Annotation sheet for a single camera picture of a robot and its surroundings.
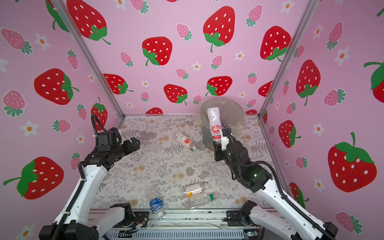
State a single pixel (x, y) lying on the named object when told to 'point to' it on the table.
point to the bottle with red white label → (184, 141)
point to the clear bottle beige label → (194, 189)
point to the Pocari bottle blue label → (156, 204)
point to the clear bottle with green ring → (207, 197)
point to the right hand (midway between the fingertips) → (216, 140)
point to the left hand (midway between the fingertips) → (132, 143)
